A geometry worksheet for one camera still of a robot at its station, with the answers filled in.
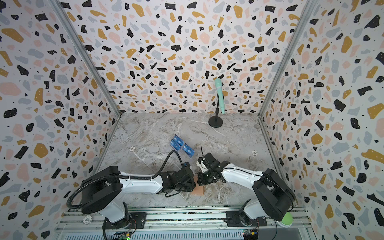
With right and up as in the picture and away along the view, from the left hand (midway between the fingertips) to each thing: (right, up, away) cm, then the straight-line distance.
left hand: (199, 185), depth 82 cm
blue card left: (-15, +21, +12) cm, 29 cm away
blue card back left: (-13, +24, +13) cm, 30 cm away
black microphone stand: (+13, +36, +35) cm, 52 cm away
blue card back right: (-6, +18, +8) cm, 21 cm away
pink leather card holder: (0, -1, -4) cm, 4 cm away
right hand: (-1, +2, +1) cm, 3 cm away
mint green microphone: (+12, +61, +13) cm, 63 cm away
